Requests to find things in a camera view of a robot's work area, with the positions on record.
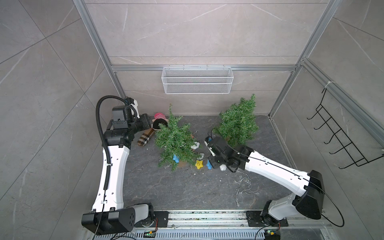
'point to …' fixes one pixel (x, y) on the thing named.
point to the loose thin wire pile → (244, 183)
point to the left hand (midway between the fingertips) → (147, 116)
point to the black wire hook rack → (334, 134)
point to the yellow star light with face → (199, 164)
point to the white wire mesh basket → (195, 80)
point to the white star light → (201, 156)
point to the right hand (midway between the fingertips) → (214, 156)
